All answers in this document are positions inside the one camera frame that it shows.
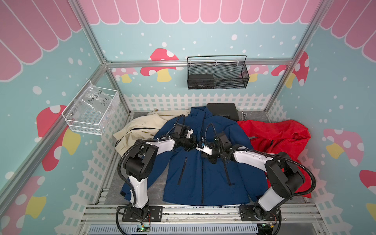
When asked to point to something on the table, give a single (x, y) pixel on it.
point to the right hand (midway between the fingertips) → (203, 154)
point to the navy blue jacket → (204, 169)
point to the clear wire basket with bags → (89, 110)
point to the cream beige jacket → (146, 127)
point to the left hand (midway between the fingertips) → (201, 145)
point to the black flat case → (227, 109)
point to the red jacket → (287, 138)
